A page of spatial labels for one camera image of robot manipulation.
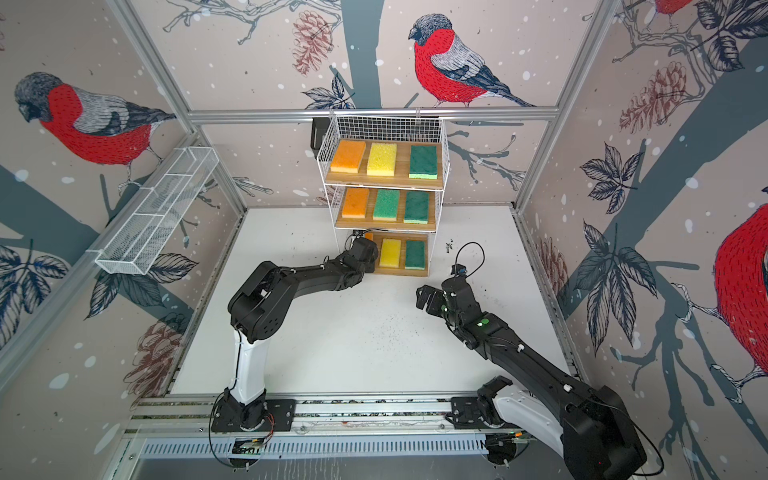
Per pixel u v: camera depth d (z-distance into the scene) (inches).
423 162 28.7
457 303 24.5
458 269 29.4
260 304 21.7
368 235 33.5
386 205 33.7
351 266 31.1
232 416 25.0
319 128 37.3
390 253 38.6
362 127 31.5
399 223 32.8
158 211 30.8
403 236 43.6
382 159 28.7
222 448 27.5
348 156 29.1
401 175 28.1
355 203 33.8
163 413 29.9
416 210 32.9
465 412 28.9
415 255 40.4
